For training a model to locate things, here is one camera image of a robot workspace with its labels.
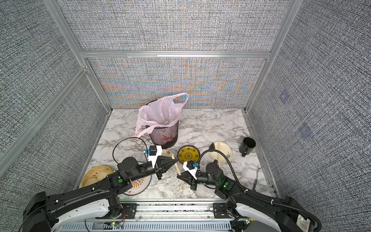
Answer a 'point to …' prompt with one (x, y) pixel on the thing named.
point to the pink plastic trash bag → (162, 112)
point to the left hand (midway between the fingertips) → (179, 160)
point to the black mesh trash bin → (164, 137)
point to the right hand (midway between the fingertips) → (178, 172)
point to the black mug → (247, 146)
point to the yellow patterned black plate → (188, 152)
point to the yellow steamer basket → (95, 174)
